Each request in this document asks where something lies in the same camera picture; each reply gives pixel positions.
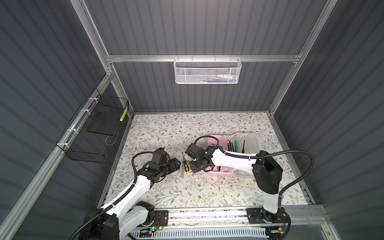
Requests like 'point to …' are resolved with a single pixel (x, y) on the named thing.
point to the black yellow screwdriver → (186, 166)
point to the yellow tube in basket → (123, 115)
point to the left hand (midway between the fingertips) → (177, 164)
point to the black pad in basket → (106, 123)
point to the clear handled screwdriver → (182, 169)
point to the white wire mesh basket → (207, 71)
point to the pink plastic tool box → (248, 143)
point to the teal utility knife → (236, 146)
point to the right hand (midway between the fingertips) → (195, 168)
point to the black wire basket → (90, 136)
